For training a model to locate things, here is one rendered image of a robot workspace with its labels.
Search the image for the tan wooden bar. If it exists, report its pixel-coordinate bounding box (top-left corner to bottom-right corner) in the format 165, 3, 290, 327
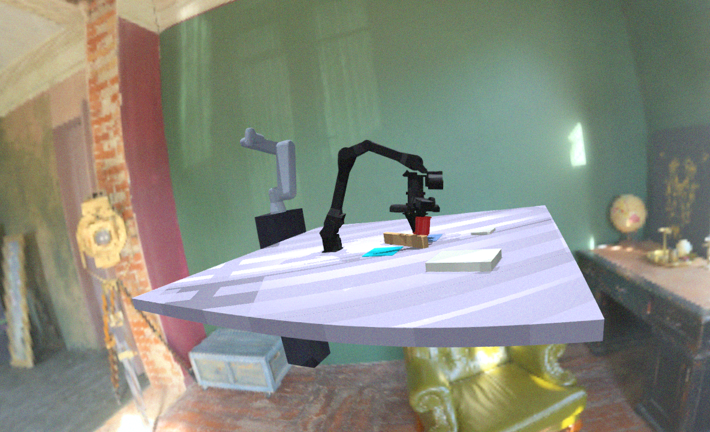
383, 232, 429, 249

